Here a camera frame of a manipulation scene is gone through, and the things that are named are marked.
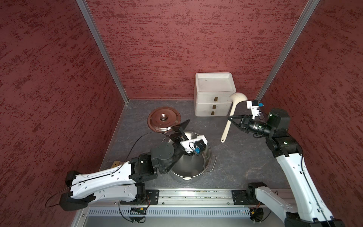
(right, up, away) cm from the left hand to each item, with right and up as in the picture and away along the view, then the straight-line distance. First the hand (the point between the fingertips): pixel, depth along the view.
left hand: (190, 129), depth 58 cm
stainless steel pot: (+2, -27, +26) cm, 38 cm away
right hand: (+17, +3, +6) cm, 18 cm away
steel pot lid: (-21, +2, +48) cm, 53 cm away
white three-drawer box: (+17, +21, +37) cm, 46 cm away
